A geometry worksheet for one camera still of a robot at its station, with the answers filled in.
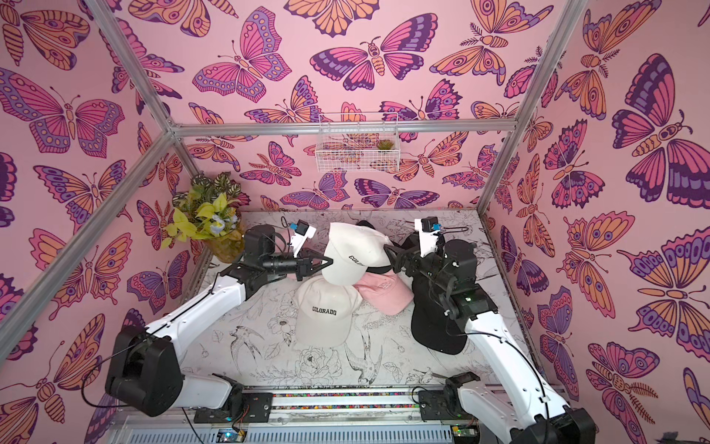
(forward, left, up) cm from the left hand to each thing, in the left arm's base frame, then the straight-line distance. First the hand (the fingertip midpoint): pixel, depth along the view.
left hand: (333, 260), depth 76 cm
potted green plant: (+17, +40, +1) cm, 44 cm away
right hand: (+3, -19, +6) cm, 20 cm away
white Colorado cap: (-7, +4, -18) cm, 20 cm away
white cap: (+1, -6, +4) cm, 7 cm away
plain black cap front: (-8, -30, -23) cm, 39 cm away
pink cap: (+1, -16, -20) cm, 25 cm away
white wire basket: (+46, -3, +8) cm, 46 cm away
